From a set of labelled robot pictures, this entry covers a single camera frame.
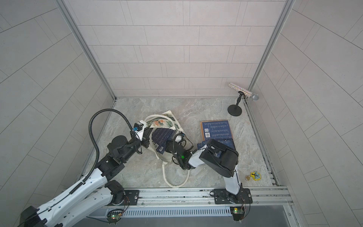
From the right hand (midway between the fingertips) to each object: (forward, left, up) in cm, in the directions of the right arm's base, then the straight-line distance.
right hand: (165, 142), depth 89 cm
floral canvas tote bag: (-2, -2, +22) cm, 22 cm away
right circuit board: (-38, -37, -4) cm, 53 cm away
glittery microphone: (+17, -57, +19) cm, 63 cm away
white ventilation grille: (-36, -4, -3) cm, 36 cm away
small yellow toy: (-23, -51, -3) cm, 56 cm away
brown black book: (+6, -24, +2) cm, 25 cm away
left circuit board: (-36, +22, +1) cm, 42 cm away
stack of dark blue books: (+2, +3, +3) cm, 5 cm away
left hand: (-2, +2, +22) cm, 22 cm away
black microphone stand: (+24, -53, -2) cm, 58 cm away
